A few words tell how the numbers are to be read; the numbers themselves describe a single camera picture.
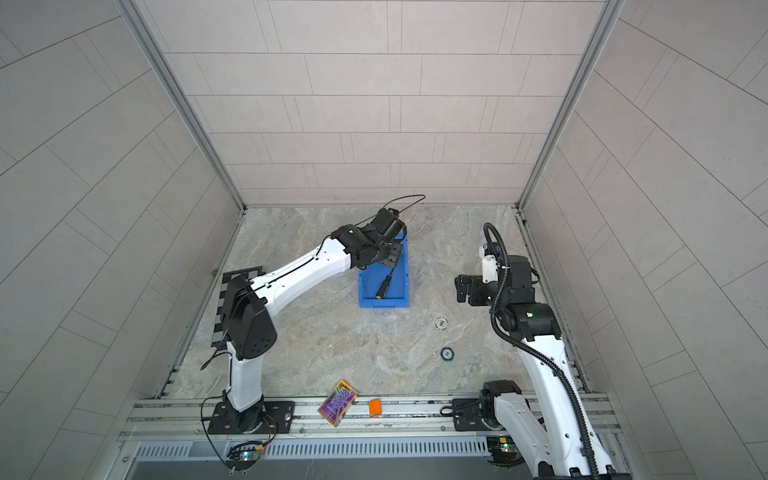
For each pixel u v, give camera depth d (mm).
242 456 645
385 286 927
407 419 723
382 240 636
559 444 385
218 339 796
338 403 720
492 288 642
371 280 960
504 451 676
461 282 654
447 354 809
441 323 867
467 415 711
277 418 700
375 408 708
